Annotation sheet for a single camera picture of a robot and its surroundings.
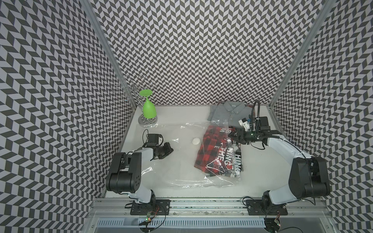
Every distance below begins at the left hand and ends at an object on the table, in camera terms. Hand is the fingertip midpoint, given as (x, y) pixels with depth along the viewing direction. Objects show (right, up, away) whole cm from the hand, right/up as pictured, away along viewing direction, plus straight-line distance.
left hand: (173, 151), depth 94 cm
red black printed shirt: (+28, 0, -10) cm, 30 cm away
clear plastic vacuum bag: (+4, -9, -7) cm, 12 cm away
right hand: (+36, +10, -10) cm, 38 cm away
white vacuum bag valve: (+15, +6, 0) cm, 16 cm away
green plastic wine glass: (-13, +27, -7) cm, 31 cm away
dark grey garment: (+40, +26, +11) cm, 49 cm away
